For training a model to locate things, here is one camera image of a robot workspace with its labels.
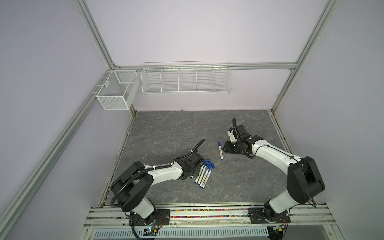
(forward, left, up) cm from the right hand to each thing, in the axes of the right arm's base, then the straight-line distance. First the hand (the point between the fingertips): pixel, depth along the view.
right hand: (225, 149), depth 89 cm
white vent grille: (-40, -11, -10) cm, 43 cm away
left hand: (-10, +19, -7) cm, 23 cm away
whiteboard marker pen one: (+3, +2, -6) cm, 7 cm away
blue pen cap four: (-7, +7, -8) cm, 13 cm away
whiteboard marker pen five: (-14, +11, -8) cm, 19 cm away
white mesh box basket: (+37, +71, +17) cm, 82 cm away
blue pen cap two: (-4, +11, -9) cm, 15 cm away
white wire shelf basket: (+42, +26, +23) cm, 55 cm away
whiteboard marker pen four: (-13, +14, -7) cm, 20 cm away
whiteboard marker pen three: (-15, +17, -7) cm, 23 cm away
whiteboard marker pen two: (-14, +21, -7) cm, 26 cm away
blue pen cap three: (-6, +10, -8) cm, 14 cm away
